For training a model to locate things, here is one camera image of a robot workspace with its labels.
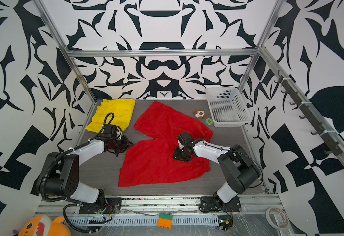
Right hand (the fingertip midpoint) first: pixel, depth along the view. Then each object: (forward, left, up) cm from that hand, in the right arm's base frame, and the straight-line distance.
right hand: (175, 156), depth 89 cm
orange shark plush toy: (-33, +56, +8) cm, 66 cm away
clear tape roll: (-30, -48, -3) cm, 57 cm away
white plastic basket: (+40, -42, -2) cm, 58 cm away
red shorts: (-2, +14, -2) cm, 15 cm away
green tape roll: (+27, -25, -2) cm, 37 cm away
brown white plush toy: (+32, -18, +1) cm, 36 cm away
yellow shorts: (+36, +39, +1) cm, 53 cm away
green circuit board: (-33, -23, -4) cm, 40 cm away
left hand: (+8, +26, +4) cm, 27 cm away
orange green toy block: (-31, +5, 0) cm, 32 cm away
